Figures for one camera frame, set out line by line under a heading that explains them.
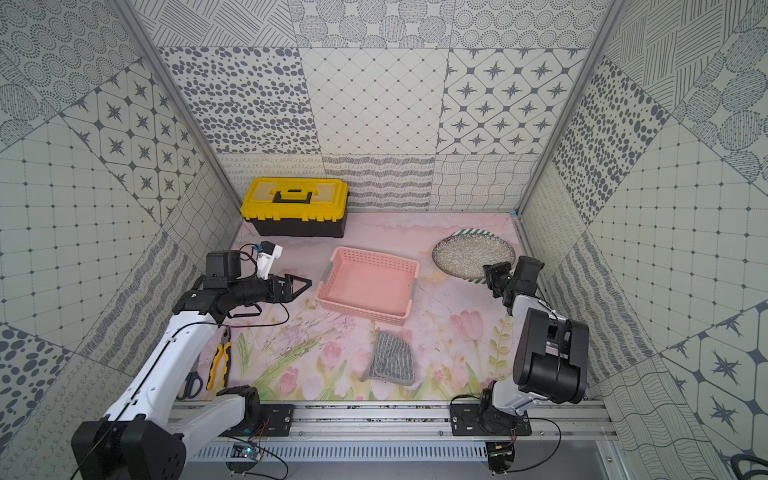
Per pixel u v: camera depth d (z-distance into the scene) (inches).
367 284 39.7
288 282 26.6
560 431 29.4
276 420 29.2
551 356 18.4
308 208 39.8
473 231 45.1
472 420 28.8
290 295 26.6
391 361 31.4
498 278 32.6
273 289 26.2
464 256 39.6
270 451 27.6
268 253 27.4
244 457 27.5
